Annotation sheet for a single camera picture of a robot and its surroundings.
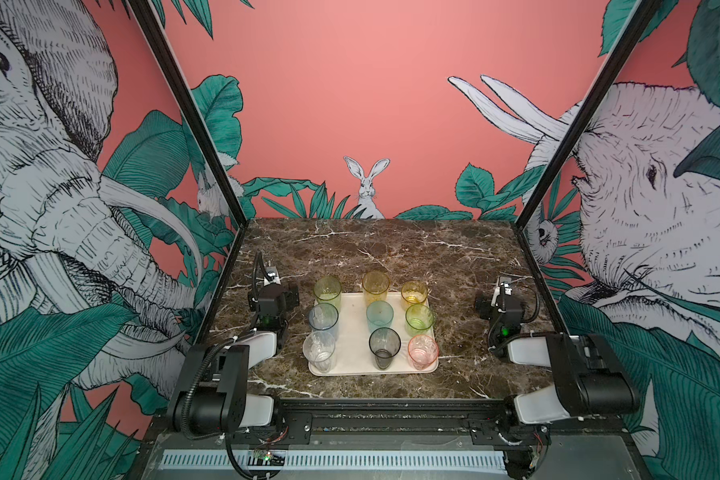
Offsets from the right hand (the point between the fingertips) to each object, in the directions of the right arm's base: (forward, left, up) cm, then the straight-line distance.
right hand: (495, 289), depth 92 cm
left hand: (0, +70, +4) cm, 70 cm away
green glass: (-8, +24, -5) cm, 26 cm away
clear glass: (-19, +54, -1) cm, 57 cm away
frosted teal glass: (-7, +37, -3) cm, 38 cm away
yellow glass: (+1, +25, -4) cm, 26 cm away
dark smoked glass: (-20, +36, +5) cm, 41 cm away
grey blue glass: (-9, +54, 0) cm, 54 cm away
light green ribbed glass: (-4, +52, +8) cm, 53 cm away
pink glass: (-18, +24, -6) cm, 31 cm away
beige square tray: (-19, +45, -4) cm, 49 cm away
